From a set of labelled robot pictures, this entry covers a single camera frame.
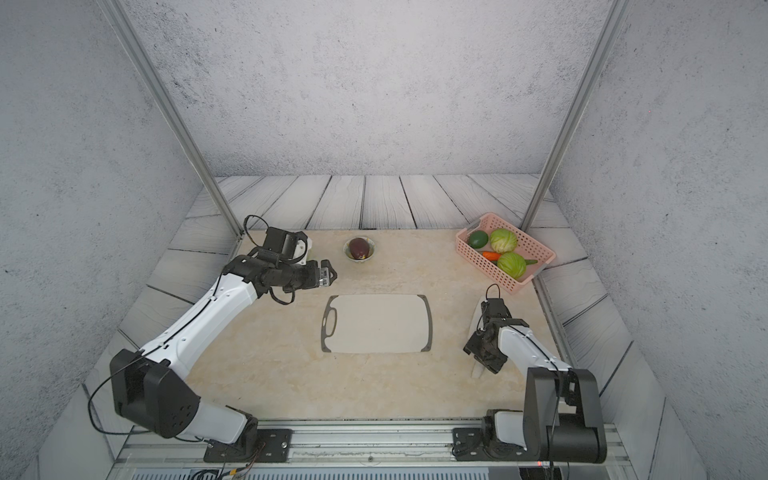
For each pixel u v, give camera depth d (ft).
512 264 3.25
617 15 2.30
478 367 2.76
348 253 3.61
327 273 2.39
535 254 3.58
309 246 2.20
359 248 3.55
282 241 2.06
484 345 2.45
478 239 3.68
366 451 2.38
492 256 3.52
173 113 2.86
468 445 2.37
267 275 1.89
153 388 1.35
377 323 3.15
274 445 2.39
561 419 1.35
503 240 3.54
